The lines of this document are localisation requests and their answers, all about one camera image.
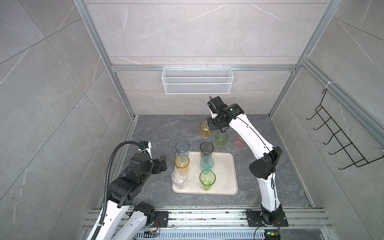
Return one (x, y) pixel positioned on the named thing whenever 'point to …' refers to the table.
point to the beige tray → (225, 169)
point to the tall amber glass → (181, 162)
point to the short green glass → (220, 138)
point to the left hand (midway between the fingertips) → (156, 154)
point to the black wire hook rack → (355, 156)
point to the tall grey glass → (206, 149)
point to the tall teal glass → (206, 162)
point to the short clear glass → (179, 178)
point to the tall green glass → (207, 177)
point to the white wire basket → (197, 80)
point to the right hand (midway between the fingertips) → (212, 124)
